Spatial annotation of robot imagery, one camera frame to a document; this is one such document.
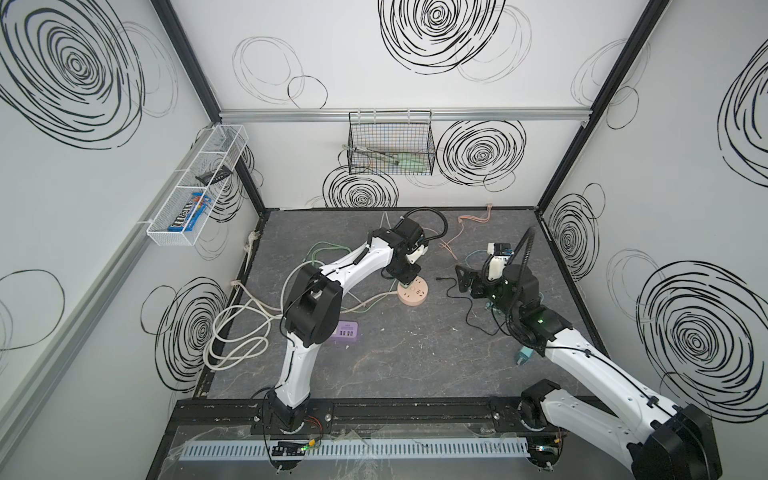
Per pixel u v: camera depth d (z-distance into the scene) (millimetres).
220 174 804
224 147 937
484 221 1173
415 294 936
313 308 519
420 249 848
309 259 1051
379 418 745
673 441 384
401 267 785
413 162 867
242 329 889
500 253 670
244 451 695
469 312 916
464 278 718
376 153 850
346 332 847
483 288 694
